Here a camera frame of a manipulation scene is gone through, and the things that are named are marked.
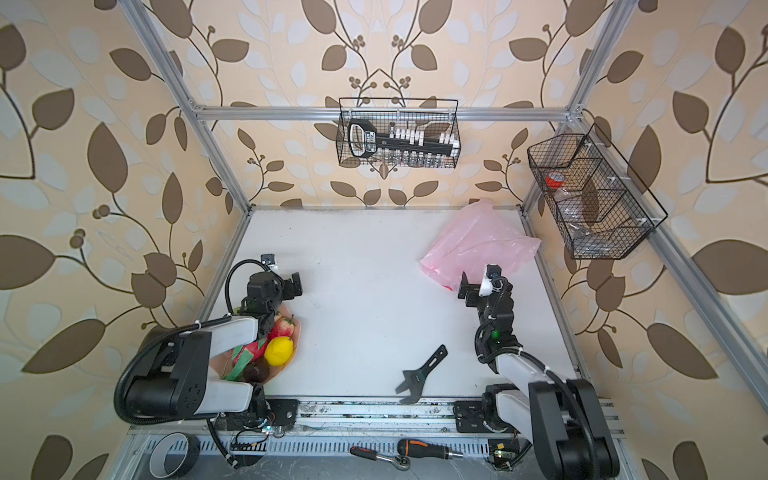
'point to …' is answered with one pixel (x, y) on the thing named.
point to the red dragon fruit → (243, 356)
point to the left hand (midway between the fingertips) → (276, 272)
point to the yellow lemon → (279, 351)
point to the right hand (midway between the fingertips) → (482, 275)
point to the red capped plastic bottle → (555, 179)
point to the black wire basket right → (602, 204)
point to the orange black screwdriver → (415, 448)
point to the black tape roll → (157, 457)
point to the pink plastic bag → (478, 237)
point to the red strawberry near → (283, 327)
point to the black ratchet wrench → (400, 462)
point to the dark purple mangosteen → (257, 371)
